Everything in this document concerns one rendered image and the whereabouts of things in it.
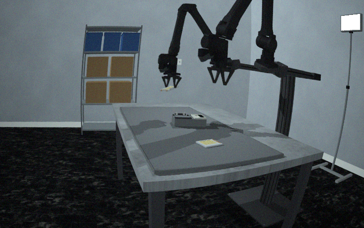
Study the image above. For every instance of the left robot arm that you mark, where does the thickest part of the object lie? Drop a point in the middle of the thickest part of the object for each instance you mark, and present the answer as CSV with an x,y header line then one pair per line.
x,y
212,43

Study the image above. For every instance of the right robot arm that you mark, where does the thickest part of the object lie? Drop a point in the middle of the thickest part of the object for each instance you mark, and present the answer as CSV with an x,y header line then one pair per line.
x,y
168,62

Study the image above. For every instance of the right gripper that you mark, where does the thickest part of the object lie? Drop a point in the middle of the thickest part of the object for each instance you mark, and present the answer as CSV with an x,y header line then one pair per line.
x,y
171,74

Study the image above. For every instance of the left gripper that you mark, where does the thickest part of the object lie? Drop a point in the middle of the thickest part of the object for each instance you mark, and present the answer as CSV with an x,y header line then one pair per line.
x,y
221,67

